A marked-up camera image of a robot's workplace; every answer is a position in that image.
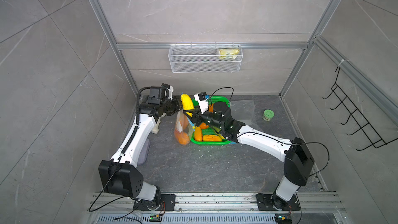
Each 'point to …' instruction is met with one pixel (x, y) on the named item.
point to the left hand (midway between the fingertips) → (187, 101)
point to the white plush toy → (156, 128)
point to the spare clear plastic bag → (244, 112)
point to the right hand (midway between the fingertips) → (186, 110)
